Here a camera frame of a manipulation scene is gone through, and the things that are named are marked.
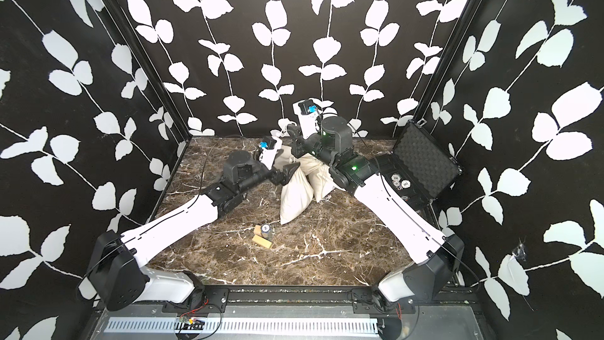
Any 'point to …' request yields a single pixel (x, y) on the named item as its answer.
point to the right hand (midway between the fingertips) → (285, 122)
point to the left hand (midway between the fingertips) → (290, 152)
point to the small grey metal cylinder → (266, 231)
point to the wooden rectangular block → (262, 242)
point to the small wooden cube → (257, 230)
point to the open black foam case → (419, 169)
